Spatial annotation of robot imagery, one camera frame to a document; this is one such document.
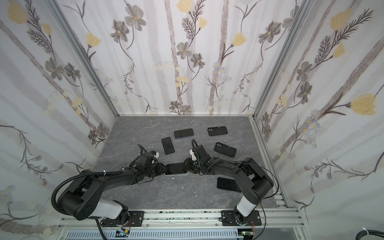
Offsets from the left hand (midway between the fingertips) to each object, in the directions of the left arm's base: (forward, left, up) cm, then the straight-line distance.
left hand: (165, 166), depth 91 cm
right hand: (-2, -9, +6) cm, 11 cm away
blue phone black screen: (+16, -1, -2) cm, 16 cm away
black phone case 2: (+12, -40, -2) cm, 42 cm away
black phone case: (+28, -37, -2) cm, 47 cm away
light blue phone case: (+14, +3, -2) cm, 15 cm away
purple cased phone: (-1, -6, -1) cm, 7 cm away
